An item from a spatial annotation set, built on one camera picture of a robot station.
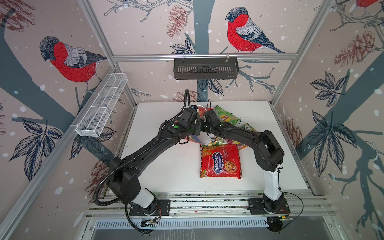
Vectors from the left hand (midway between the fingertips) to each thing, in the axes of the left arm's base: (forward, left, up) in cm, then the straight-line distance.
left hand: (198, 125), depth 80 cm
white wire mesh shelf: (-5, +51, +8) cm, 52 cm away
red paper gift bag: (+8, -2, +3) cm, 9 cm away
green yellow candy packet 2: (+13, -36, -20) cm, 43 cm away
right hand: (+9, +1, -13) cm, 16 cm away
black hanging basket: (+46, -6, +5) cm, 47 cm away
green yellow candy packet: (+1, -13, -19) cm, 23 cm away
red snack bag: (-13, -13, -16) cm, 25 cm away
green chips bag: (+22, -20, -18) cm, 35 cm away
